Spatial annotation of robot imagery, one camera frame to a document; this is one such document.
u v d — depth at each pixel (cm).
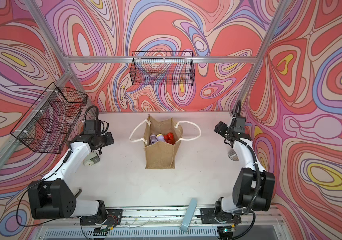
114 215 73
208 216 73
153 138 91
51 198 41
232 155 91
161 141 89
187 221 73
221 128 78
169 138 96
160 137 91
